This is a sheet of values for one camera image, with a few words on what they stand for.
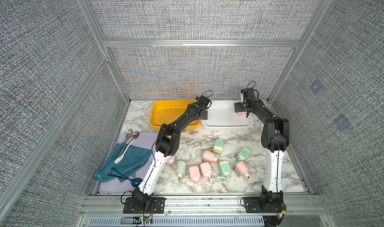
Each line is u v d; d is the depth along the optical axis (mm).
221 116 1140
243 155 834
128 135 975
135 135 975
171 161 814
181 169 776
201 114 781
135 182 812
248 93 854
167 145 640
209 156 818
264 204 665
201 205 747
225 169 784
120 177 821
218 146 866
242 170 776
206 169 788
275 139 605
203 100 850
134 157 900
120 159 881
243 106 818
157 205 733
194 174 768
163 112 1144
